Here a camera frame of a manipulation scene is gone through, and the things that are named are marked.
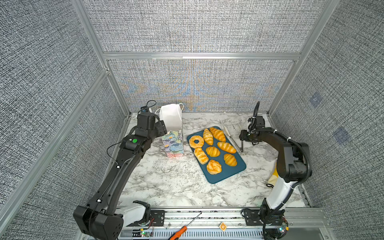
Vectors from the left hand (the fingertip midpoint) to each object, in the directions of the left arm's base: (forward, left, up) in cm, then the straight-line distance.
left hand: (159, 124), depth 75 cm
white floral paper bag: (+16, -5, -8) cm, 18 cm away
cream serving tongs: (-3, -49, -26) cm, 55 cm away
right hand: (+8, -53, -23) cm, 58 cm away
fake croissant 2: (0, -39, -24) cm, 46 cm away
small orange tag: (-42, -29, -27) cm, 58 cm away
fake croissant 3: (-9, -39, -24) cm, 47 cm away
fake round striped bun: (-3, -30, -23) cm, 38 cm away
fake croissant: (+9, -28, -24) cm, 38 cm away
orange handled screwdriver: (-42, -10, -28) cm, 51 cm away
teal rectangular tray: (-5, -32, -26) cm, 41 cm away
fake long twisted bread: (-6, -22, -24) cm, 33 cm away
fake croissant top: (+10, -36, -23) cm, 44 cm away
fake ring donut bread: (+5, -18, -26) cm, 32 cm away
